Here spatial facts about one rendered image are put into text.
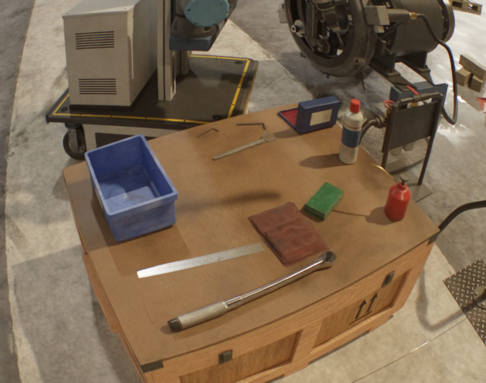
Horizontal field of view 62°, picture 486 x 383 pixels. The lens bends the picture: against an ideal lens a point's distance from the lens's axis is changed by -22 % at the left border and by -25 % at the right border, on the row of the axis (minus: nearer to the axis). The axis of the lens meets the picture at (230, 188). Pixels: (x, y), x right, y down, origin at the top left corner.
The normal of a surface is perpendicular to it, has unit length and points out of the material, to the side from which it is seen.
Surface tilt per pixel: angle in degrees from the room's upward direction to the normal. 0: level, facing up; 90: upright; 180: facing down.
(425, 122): 90
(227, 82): 0
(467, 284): 0
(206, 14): 95
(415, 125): 90
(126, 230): 90
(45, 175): 0
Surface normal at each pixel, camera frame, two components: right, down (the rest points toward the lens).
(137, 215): 0.45, 0.59
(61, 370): 0.02, -0.76
